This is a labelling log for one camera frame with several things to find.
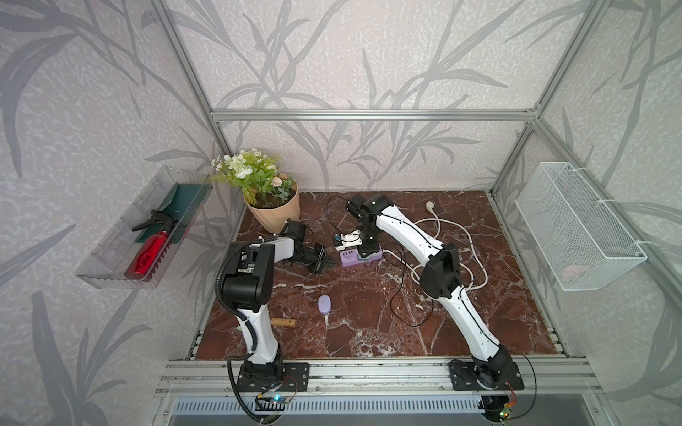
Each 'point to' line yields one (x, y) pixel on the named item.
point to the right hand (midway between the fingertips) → (362, 246)
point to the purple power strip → (350, 256)
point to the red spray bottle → (146, 256)
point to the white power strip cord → (430, 207)
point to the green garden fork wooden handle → (280, 321)
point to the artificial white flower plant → (257, 173)
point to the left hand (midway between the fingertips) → (338, 257)
